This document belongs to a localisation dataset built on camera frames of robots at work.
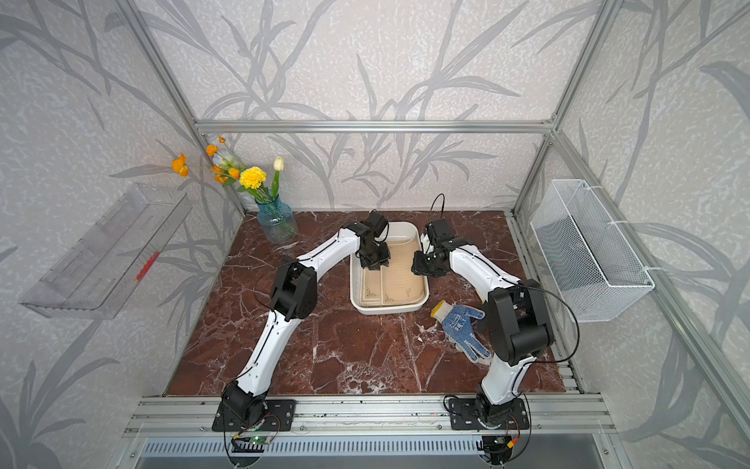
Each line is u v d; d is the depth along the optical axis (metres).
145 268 0.65
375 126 0.97
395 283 1.01
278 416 0.72
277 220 1.02
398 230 1.08
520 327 0.47
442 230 0.75
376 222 0.86
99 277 0.66
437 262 0.69
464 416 0.73
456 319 0.91
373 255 0.91
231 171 0.93
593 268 0.61
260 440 0.71
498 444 0.75
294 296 0.63
